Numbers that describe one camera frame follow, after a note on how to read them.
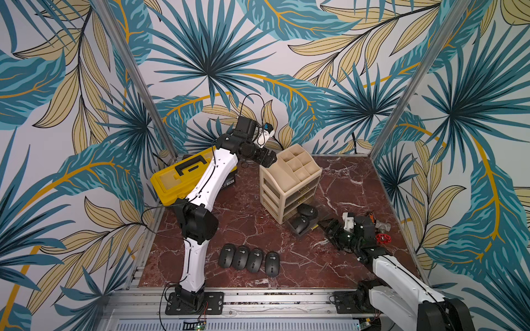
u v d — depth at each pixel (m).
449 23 0.72
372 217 0.94
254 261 0.82
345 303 0.73
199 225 0.52
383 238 0.86
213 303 0.74
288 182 0.80
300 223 0.90
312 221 0.92
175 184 0.84
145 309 0.74
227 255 0.82
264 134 0.73
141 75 0.86
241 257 0.82
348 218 0.81
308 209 0.94
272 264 0.80
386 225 0.90
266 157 0.74
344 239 0.74
